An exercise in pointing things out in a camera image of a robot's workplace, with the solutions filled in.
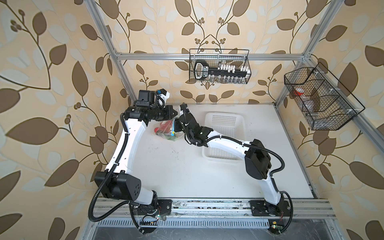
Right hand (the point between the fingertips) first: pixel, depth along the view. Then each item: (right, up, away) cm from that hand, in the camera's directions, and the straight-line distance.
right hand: (176, 119), depth 84 cm
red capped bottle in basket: (+68, +15, -3) cm, 70 cm away
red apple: (-9, -5, +11) cm, 15 cm away
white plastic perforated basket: (+35, -3, +21) cm, 41 cm away
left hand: (+3, +4, -11) cm, 12 cm away
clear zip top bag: (0, -8, -8) cm, 12 cm away
